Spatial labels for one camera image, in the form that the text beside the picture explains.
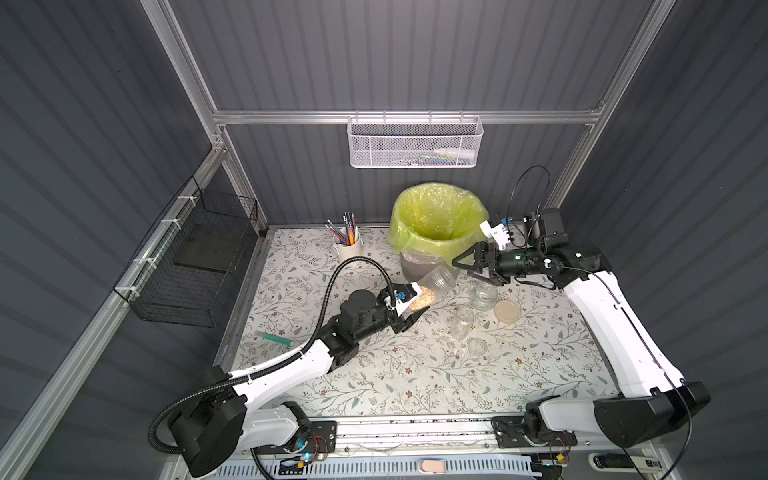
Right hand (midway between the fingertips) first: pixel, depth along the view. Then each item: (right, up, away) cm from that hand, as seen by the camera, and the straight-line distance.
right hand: (467, 268), depth 67 cm
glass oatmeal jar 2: (+3, -16, +16) cm, 23 cm away
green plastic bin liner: (-2, +15, +29) cm, 33 cm away
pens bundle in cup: (-32, +11, +37) cm, 50 cm away
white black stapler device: (+35, -43, -1) cm, 56 cm away
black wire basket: (-68, -3, +4) cm, 69 cm away
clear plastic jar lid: (+9, -25, +22) cm, 34 cm away
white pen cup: (-33, +4, +36) cm, 49 cm away
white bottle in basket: (+2, +35, +26) cm, 43 cm away
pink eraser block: (-7, -47, +3) cm, 48 cm away
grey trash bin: (-10, 0, +21) cm, 24 cm away
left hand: (-10, -8, +5) cm, 13 cm away
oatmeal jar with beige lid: (+14, -11, +32) cm, 37 cm away
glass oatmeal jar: (-7, -4, +1) cm, 8 cm away
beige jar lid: (+19, -15, +27) cm, 36 cm away
